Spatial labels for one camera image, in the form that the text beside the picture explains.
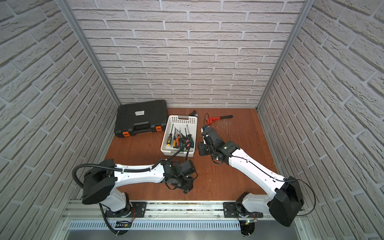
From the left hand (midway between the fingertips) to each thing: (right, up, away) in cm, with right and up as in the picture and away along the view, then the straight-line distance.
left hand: (192, 186), depth 78 cm
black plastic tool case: (-35, +38, +29) cm, 59 cm away
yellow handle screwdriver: (-13, +21, +19) cm, 31 cm away
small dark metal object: (0, +41, +36) cm, 55 cm away
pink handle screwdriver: (-4, +22, +19) cm, 29 cm away
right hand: (+5, +22, +1) cm, 23 cm away
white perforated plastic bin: (-10, +27, +23) cm, 37 cm away
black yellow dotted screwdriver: (-16, +24, +22) cm, 37 cm away
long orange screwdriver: (-10, +22, +19) cm, 31 cm away
